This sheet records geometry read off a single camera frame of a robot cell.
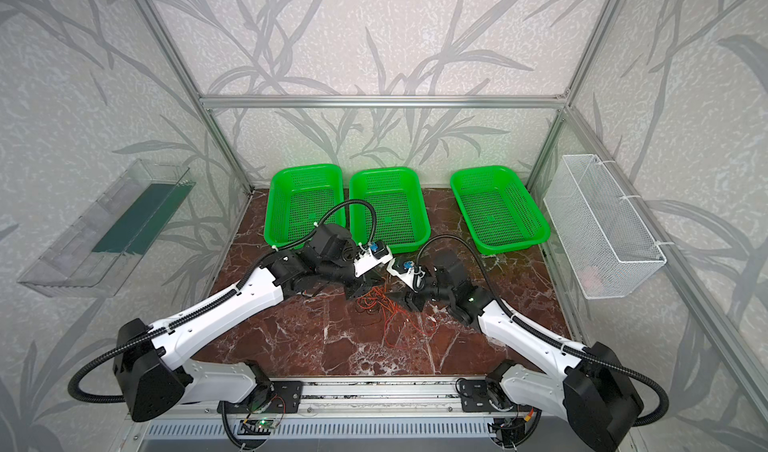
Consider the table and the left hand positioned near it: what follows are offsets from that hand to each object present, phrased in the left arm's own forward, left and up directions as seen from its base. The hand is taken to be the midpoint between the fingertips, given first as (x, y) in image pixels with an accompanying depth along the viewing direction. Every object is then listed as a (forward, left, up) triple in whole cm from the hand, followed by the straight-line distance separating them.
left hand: (385, 272), depth 73 cm
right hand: (+3, -2, -5) cm, 6 cm away
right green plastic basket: (+37, -40, -21) cm, 58 cm away
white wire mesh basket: (0, -46, +14) cm, 48 cm away
